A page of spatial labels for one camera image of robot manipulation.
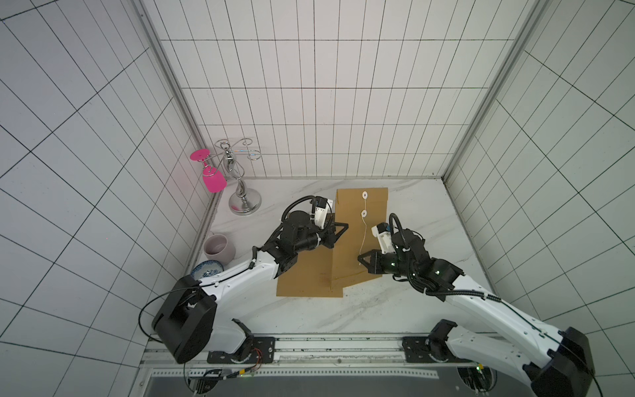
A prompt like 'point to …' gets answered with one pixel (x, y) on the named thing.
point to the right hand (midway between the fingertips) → (356, 252)
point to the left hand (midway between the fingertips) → (344, 230)
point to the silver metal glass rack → (245, 202)
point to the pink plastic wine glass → (214, 181)
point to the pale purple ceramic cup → (217, 247)
